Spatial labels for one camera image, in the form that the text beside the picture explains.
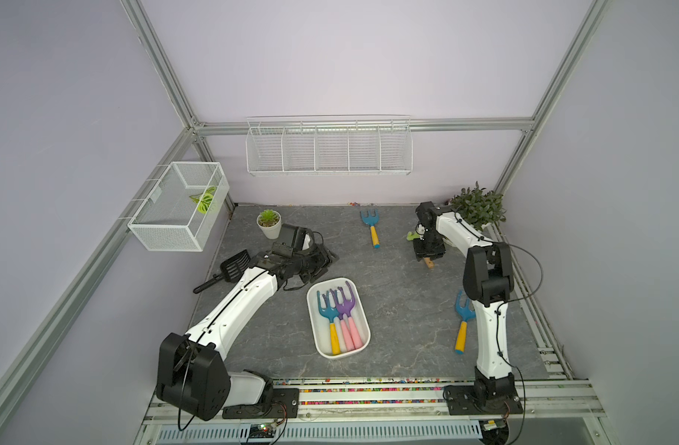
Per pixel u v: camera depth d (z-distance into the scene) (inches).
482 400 26.2
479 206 36.0
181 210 33.1
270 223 41.4
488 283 23.6
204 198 31.9
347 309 34.8
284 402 29.1
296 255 26.7
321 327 33.9
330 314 34.8
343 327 33.8
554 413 29.0
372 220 45.5
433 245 34.9
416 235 36.7
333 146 40.2
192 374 15.6
